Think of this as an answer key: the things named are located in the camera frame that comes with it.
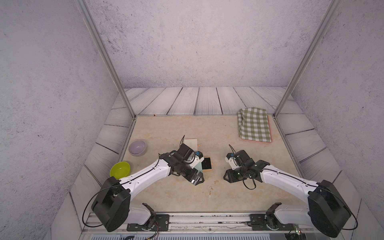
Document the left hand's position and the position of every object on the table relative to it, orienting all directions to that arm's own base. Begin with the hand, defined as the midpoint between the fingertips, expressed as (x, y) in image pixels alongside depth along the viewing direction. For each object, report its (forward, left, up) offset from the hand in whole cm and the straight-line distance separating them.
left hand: (200, 177), depth 79 cm
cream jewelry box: (+25, +4, -5) cm, 26 cm away
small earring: (-2, -6, -9) cm, 11 cm away
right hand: (+2, -15, -4) cm, 16 cm away
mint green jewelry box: (+2, 0, +9) cm, 9 cm away
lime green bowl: (+9, +47, -8) cm, 49 cm away
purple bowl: (+24, +40, -7) cm, 47 cm away
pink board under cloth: (+28, -45, -8) cm, 54 cm away
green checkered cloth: (+44, -43, -8) cm, 62 cm away
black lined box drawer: (+11, -5, -7) cm, 14 cm away
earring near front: (-5, -6, -10) cm, 12 cm away
